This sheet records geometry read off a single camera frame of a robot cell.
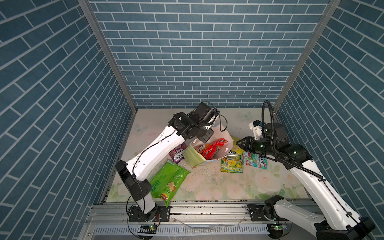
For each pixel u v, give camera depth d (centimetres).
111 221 73
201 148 84
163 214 74
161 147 44
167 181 81
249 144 60
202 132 63
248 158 91
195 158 74
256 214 74
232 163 89
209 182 85
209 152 77
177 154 93
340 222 38
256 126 64
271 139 51
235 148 69
